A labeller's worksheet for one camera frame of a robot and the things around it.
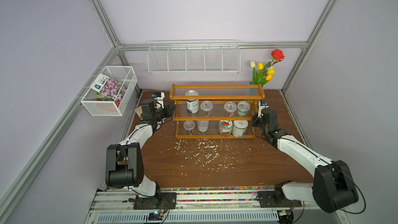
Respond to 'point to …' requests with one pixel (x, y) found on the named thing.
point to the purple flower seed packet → (109, 87)
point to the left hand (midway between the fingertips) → (176, 107)
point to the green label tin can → (192, 106)
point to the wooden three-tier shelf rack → (215, 111)
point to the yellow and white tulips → (265, 72)
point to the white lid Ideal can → (239, 128)
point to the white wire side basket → (97, 104)
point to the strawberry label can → (225, 128)
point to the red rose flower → (277, 55)
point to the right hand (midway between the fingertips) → (256, 112)
